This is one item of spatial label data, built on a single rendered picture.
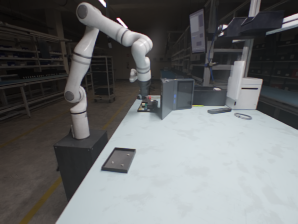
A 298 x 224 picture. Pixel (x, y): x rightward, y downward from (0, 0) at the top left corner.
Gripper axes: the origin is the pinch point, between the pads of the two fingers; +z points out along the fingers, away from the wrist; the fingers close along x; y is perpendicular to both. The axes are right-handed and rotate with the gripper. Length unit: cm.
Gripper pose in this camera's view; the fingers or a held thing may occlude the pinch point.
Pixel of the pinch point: (141, 98)
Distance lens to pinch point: 93.7
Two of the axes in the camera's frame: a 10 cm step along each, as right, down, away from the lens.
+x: 0.3, -8.0, 6.0
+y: 10.0, 0.1, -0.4
